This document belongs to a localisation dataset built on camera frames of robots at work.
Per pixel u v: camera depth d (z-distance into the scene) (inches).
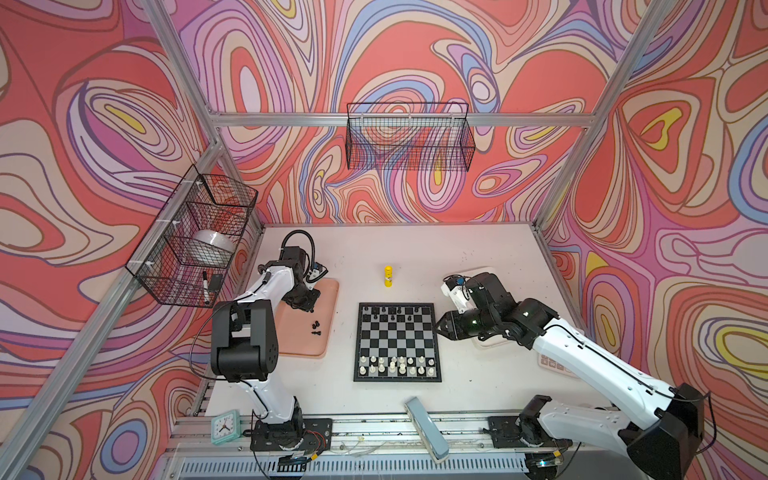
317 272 34.1
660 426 14.9
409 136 33.1
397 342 34.0
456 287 26.9
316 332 35.8
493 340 23.6
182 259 29.0
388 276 38.5
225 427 28.8
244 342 18.7
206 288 28.4
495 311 22.1
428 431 28.3
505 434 28.8
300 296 31.0
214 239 28.9
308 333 35.5
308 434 28.7
